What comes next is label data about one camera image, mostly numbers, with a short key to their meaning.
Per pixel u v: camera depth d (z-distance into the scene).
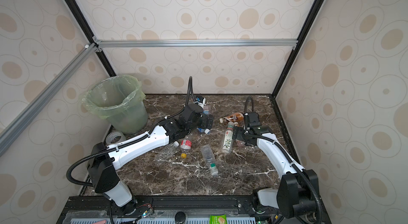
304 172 0.42
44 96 0.62
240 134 0.78
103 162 0.42
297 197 0.41
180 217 0.63
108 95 0.92
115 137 0.97
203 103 0.69
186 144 0.88
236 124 1.00
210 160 0.88
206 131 0.95
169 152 0.93
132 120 0.91
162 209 0.74
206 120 0.69
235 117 1.00
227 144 0.89
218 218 0.69
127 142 0.47
